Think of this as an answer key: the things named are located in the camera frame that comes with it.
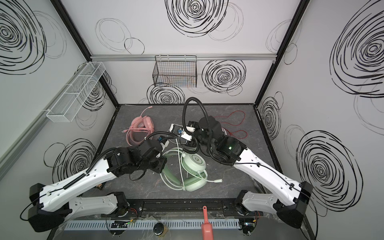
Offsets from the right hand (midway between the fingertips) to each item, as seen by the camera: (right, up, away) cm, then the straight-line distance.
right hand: (179, 125), depth 63 cm
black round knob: (-8, -43, -2) cm, 43 cm away
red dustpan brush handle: (+12, -47, +4) cm, 49 cm away
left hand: (-6, -18, +6) cm, 20 cm away
